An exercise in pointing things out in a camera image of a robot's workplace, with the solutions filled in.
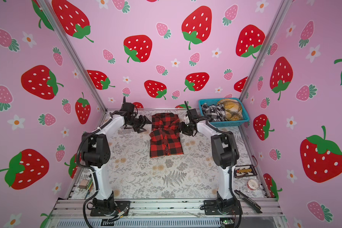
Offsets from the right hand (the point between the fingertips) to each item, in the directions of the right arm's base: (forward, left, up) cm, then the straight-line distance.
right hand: (178, 130), depth 98 cm
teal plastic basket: (+12, -34, -2) cm, 36 cm away
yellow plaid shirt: (+24, -40, +2) cm, 47 cm away
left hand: (-1, +18, +5) cm, 19 cm away
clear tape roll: (-28, -47, -9) cm, 56 cm away
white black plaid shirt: (+19, -28, +1) cm, 34 cm away
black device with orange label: (-21, -44, -8) cm, 49 cm away
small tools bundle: (-41, +49, -6) cm, 64 cm away
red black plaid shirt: (-9, +8, 0) cm, 11 cm away
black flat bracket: (-38, -44, -8) cm, 58 cm away
